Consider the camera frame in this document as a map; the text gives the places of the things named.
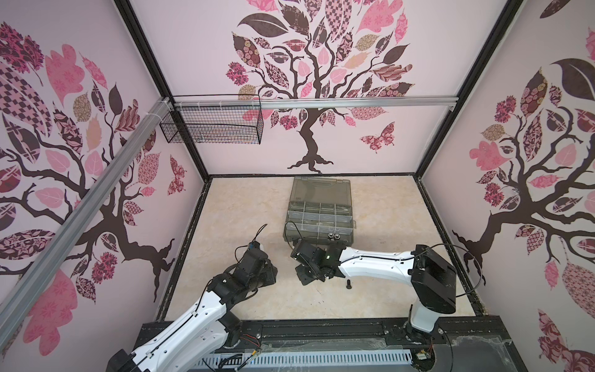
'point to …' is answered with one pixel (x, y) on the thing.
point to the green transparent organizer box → (320, 209)
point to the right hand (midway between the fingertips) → (300, 271)
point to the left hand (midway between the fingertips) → (274, 276)
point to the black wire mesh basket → (214, 118)
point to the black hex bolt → (349, 284)
